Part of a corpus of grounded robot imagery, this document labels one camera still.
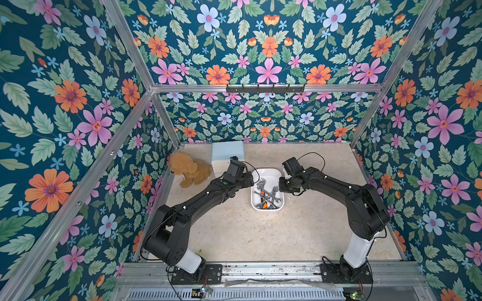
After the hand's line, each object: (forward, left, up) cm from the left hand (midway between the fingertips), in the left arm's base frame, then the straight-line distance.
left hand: (249, 176), depth 89 cm
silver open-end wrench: (-3, -13, -10) cm, 17 cm away
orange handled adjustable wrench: (+2, -5, -12) cm, 13 cm away
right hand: (-3, -15, -7) cm, 17 cm away
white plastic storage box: (-4, -8, -12) cm, 15 cm away
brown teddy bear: (+7, +32, +5) cm, 33 cm away
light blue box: (+13, +13, +4) cm, 19 cm away
